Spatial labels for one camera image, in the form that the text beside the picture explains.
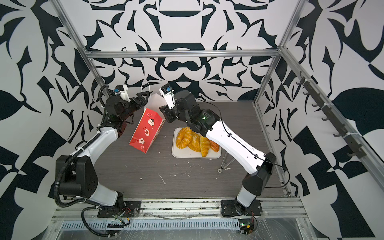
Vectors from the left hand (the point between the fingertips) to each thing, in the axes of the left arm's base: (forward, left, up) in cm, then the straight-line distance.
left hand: (145, 91), depth 79 cm
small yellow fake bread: (-19, -32, -27) cm, 46 cm away
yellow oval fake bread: (-16, -26, -28) cm, 42 cm away
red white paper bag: (-14, -3, -9) cm, 17 cm away
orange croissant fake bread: (-17, -38, -31) cm, 52 cm away
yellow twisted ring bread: (-13, -19, -26) cm, 35 cm away
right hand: (-15, -11, +6) cm, 20 cm away
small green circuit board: (-57, -48, -34) cm, 82 cm away
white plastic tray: (-19, -15, -33) cm, 41 cm away
